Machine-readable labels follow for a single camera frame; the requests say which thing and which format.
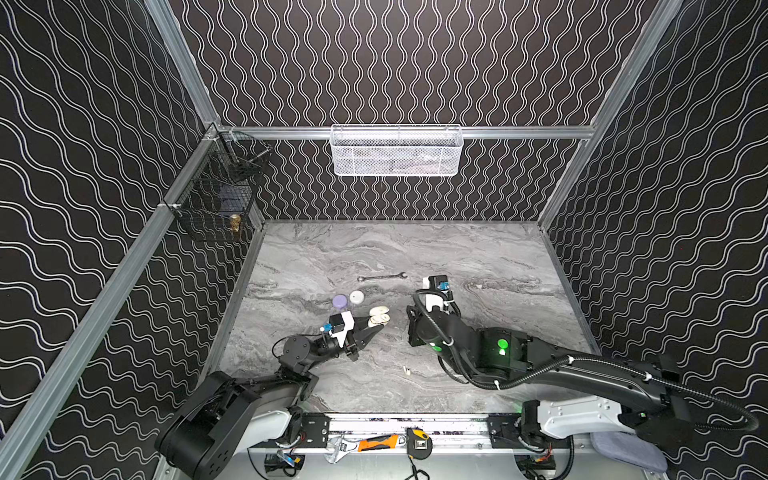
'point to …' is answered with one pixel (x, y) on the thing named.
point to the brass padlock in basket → (235, 222)
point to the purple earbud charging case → (339, 301)
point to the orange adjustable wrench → (342, 445)
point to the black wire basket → (216, 199)
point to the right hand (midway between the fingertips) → (408, 311)
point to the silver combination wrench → (400, 275)
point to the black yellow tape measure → (419, 444)
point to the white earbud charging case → (356, 297)
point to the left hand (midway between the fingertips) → (385, 325)
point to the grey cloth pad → (630, 449)
